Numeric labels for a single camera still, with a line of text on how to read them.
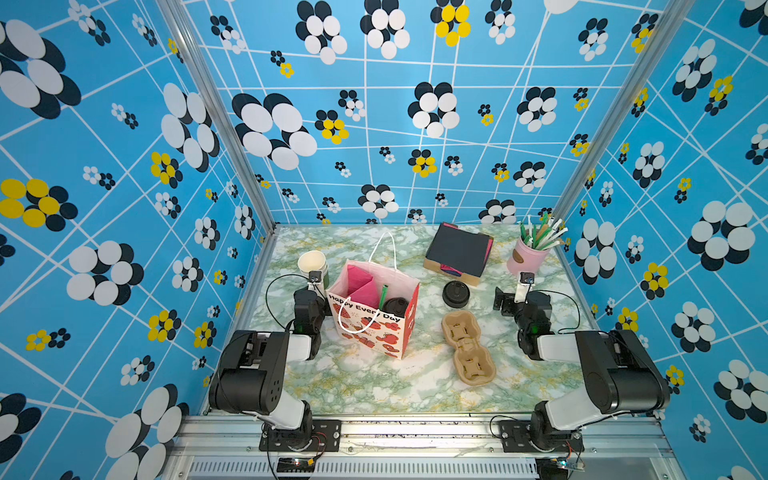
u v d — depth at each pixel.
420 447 0.72
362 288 0.76
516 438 0.72
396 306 0.81
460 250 1.08
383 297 0.80
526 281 0.81
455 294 0.96
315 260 0.92
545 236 0.91
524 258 0.98
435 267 1.05
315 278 0.80
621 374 0.46
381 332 0.75
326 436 0.73
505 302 0.85
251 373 0.46
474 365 0.83
